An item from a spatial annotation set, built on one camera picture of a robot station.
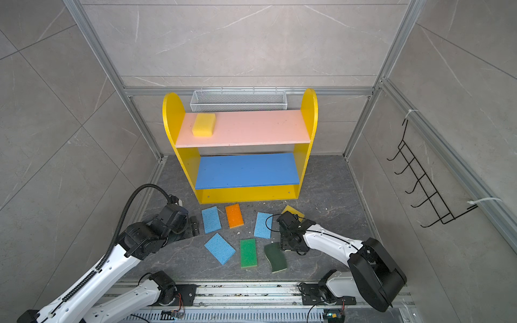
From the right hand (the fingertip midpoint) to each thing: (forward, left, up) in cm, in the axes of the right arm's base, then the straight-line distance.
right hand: (289, 243), depth 87 cm
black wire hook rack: (+7, -44, +32) cm, 55 cm away
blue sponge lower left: (-3, +29, +2) cm, 29 cm away
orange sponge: (+12, +25, +3) cm, 28 cm away
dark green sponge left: (-6, +6, +2) cm, 9 cm away
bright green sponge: (-5, +18, +3) cm, 19 cm away
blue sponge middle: (+5, +12, +2) cm, 13 cm away
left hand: (+2, +38, +19) cm, 43 cm away
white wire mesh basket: (+59, +24, +35) cm, 73 cm away
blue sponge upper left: (+11, +36, +2) cm, 38 cm away
